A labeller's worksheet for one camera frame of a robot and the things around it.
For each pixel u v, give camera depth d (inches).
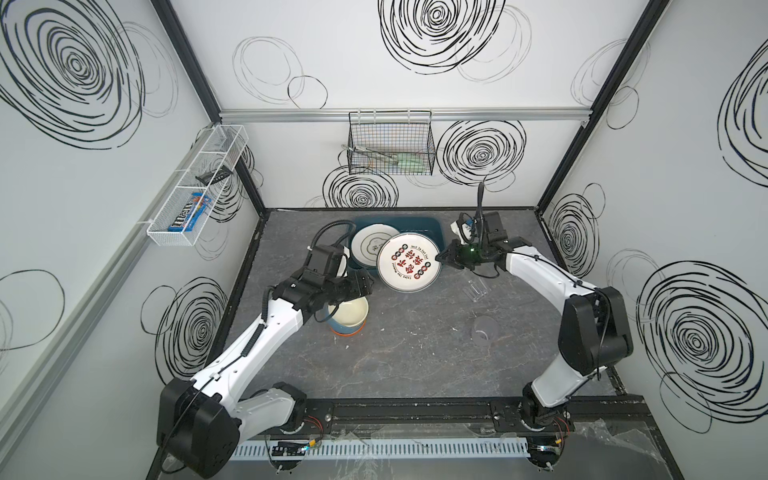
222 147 35.9
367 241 42.6
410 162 34.1
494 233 27.9
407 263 35.0
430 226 44.1
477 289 35.9
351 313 33.5
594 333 17.9
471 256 29.6
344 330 32.7
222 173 31.8
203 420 14.8
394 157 34.1
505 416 29.0
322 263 23.2
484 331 34.3
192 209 28.6
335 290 25.4
